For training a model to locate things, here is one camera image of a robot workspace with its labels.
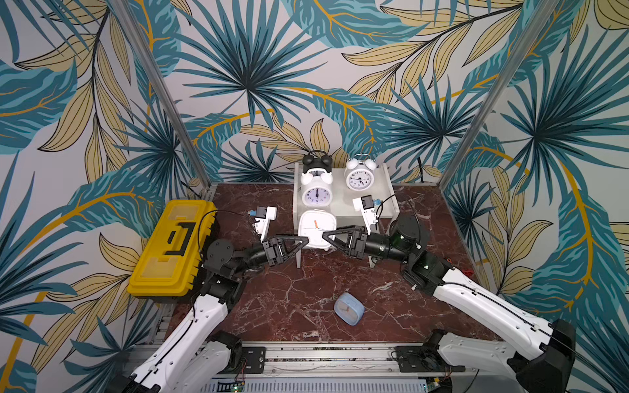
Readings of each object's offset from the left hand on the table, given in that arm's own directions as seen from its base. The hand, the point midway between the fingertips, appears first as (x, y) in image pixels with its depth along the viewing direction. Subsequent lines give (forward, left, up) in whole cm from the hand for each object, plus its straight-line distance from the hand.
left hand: (306, 246), depth 59 cm
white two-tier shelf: (+12, -24, -33) cm, 43 cm away
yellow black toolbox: (+2, +42, -17) cm, 45 cm away
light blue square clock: (-6, -13, -28) cm, 32 cm away
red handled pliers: (+8, -58, -30) cm, 66 cm away
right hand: (+2, -5, +2) cm, 5 cm away
